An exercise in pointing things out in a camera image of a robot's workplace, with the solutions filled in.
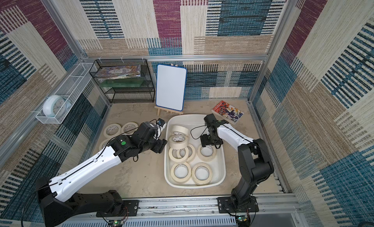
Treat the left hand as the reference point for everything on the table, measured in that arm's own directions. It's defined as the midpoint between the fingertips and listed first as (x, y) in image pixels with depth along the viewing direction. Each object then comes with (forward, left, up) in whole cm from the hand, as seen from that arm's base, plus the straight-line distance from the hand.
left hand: (161, 137), depth 76 cm
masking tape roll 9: (+7, +40, -18) cm, 45 cm away
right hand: (+6, -27, -15) cm, 32 cm away
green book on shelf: (+37, +28, +7) cm, 47 cm away
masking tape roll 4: (0, -25, -19) cm, 31 cm away
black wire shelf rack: (+50, +21, -15) cm, 57 cm away
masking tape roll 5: (-11, -9, -20) cm, 25 cm away
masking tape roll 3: (-2, -8, -17) cm, 19 cm away
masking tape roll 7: (+20, +40, -21) cm, 49 cm away
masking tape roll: (+10, -7, -8) cm, 15 cm away
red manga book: (+33, -44, -19) cm, 58 cm away
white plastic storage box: (+22, -19, -18) cm, 34 cm away
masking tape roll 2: (+6, -8, -15) cm, 18 cm away
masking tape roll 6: (-12, -21, -21) cm, 32 cm away
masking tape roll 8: (+20, +28, -20) cm, 40 cm away
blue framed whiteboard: (+36, -3, +4) cm, 37 cm away
